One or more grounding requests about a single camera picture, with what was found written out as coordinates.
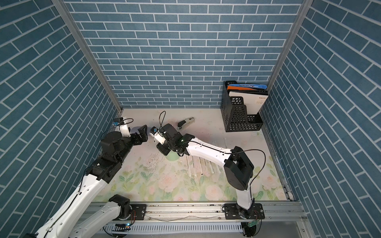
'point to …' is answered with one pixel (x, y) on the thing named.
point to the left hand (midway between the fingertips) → (143, 127)
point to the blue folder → (249, 85)
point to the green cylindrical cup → (172, 156)
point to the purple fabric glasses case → (135, 129)
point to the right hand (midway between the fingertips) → (160, 144)
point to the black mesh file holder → (234, 116)
